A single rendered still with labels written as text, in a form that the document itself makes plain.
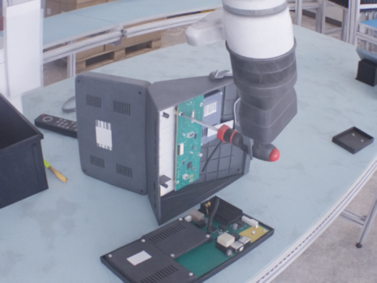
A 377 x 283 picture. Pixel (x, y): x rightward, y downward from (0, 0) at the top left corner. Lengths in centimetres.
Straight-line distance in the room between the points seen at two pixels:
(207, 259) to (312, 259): 155
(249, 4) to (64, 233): 48
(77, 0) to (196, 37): 367
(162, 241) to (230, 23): 35
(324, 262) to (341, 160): 124
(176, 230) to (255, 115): 26
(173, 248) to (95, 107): 28
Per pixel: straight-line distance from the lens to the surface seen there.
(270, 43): 44
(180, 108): 67
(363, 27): 330
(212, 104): 74
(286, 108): 52
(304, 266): 213
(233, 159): 85
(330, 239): 232
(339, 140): 104
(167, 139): 69
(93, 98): 76
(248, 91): 48
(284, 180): 88
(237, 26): 44
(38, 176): 80
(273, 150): 58
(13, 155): 76
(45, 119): 106
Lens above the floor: 147
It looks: 26 degrees down
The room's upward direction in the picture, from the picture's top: 3 degrees clockwise
